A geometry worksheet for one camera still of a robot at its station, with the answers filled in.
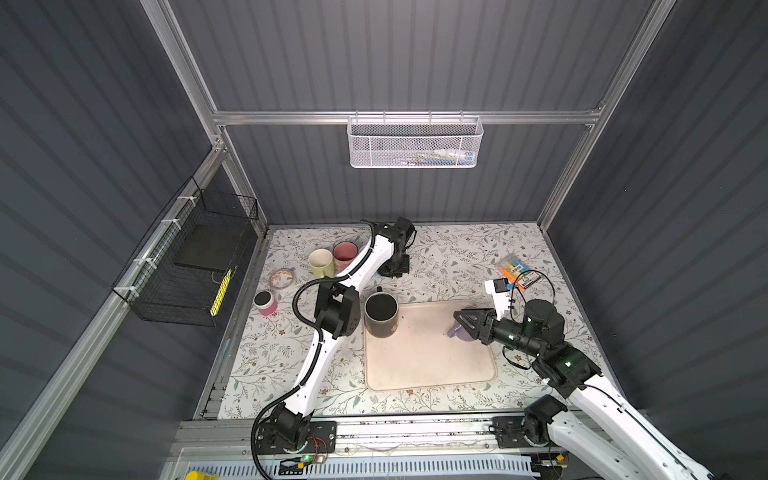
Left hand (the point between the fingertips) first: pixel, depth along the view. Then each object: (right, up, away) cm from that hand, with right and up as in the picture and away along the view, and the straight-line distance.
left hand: (397, 273), depth 100 cm
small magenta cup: (-41, -8, -8) cm, 43 cm away
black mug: (-5, -10, -15) cm, 19 cm away
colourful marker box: (+43, 0, +5) cm, 43 cm away
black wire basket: (-53, +3, -28) cm, 60 cm away
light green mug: (-26, +4, +1) cm, 26 cm away
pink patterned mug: (-18, +7, -2) cm, 19 cm away
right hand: (+15, -9, -29) cm, 34 cm away
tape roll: (-41, -2, +5) cm, 41 cm away
